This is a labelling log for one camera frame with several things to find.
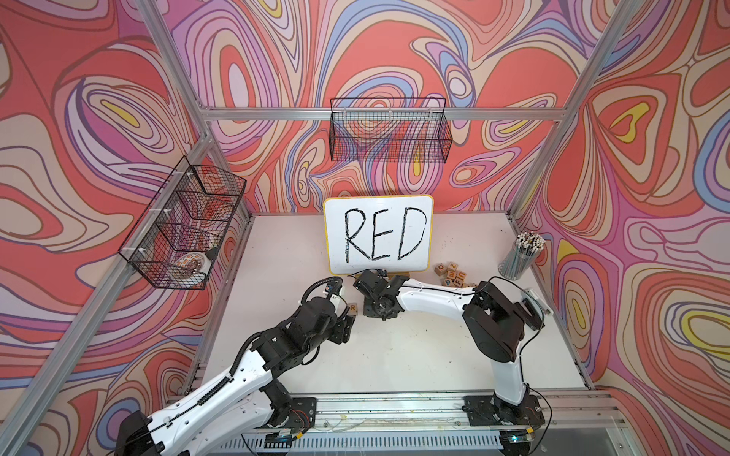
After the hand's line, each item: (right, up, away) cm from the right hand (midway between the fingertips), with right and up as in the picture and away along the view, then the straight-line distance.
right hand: (375, 317), depth 90 cm
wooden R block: (-7, +3, 0) cm, 8 cm away
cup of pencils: (+47, +20, 0) cm, 51 cm away
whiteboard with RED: (+5, +27, 0) cm, 28 cm away
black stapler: (+52, +2, 0) cm, 52 cm away
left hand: (-8, +4, -14) cm, 17 cm away
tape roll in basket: (-47, +19, -19) cm, 54 cm away
